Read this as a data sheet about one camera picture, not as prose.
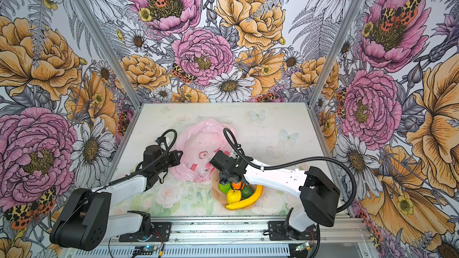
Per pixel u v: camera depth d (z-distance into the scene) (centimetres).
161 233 73
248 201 76
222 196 81
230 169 61
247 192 79
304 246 72
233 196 76
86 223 42
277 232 74
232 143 57
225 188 80
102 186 93
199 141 102
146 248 71
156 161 64
